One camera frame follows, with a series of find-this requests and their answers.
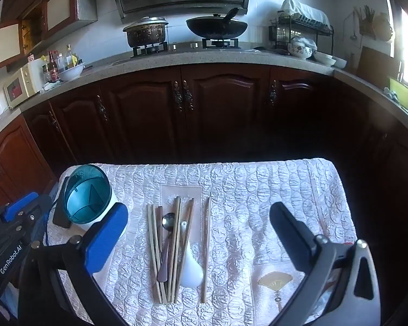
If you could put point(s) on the stained cooking pot with lid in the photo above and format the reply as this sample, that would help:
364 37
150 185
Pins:
145 34

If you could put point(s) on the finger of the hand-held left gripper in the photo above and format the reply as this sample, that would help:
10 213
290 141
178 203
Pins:
20 206
13 232

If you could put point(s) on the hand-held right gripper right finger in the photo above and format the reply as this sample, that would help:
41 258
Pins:
289 237

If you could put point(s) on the gas hob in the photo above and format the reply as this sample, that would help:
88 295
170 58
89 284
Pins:
221 43

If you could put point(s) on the floral ceramic bowl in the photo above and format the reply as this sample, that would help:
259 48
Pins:
302 51

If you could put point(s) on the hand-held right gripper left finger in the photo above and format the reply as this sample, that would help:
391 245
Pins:
105 241

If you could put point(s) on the metal spoon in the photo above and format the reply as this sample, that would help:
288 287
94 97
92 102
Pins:
169 220

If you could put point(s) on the large white bowl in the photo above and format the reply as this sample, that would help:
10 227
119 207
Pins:
71 73

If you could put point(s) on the bundle of wooden chopsticks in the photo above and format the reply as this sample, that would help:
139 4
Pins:
179 210

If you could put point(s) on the dark red-label sauce bottle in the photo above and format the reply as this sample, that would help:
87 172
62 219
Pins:
53 69

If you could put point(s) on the white rag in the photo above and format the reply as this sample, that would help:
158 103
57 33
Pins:
51 85

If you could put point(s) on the black ladle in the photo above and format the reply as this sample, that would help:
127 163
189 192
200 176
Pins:
232 13

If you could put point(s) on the cream microwave oven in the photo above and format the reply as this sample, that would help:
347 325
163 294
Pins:
18 86

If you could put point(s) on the black phone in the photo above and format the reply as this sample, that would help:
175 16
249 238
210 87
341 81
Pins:
59 215

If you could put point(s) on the white quilted satin cloth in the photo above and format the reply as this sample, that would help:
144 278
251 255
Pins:
241 210

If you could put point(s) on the small clear bottle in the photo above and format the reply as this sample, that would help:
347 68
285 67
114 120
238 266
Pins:
60 61

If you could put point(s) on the dark wooden base cabinets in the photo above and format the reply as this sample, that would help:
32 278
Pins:
224 108

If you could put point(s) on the wall-mounted chopstick holder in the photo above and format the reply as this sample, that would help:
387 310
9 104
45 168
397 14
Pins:
366 27

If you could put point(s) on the white floral teal-lined utensil holder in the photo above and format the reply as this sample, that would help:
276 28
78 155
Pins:
85 193

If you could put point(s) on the tall clear oil bottle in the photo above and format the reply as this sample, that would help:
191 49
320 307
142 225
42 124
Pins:
69 57

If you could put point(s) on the white ceramic spoon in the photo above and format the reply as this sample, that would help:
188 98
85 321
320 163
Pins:
192 271

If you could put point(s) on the brown cutting board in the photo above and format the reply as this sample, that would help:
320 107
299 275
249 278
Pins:
377 68

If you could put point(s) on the wooden glass-door wall cabinet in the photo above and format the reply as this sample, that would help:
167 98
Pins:
59 10

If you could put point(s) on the yellow plastic container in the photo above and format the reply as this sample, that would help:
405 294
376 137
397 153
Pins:
382 29

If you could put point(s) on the black wok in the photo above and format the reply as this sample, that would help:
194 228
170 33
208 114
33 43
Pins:
217 29

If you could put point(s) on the white cloth cover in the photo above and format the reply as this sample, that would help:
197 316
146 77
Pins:
306 12

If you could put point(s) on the single tan chopstick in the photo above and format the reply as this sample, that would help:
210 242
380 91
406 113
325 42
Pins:
205 244

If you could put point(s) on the grey stone kitchen countertop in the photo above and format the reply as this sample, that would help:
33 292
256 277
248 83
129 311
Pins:
224 61

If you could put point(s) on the small white bowl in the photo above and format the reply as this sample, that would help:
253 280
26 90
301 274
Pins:
340 64
324 59

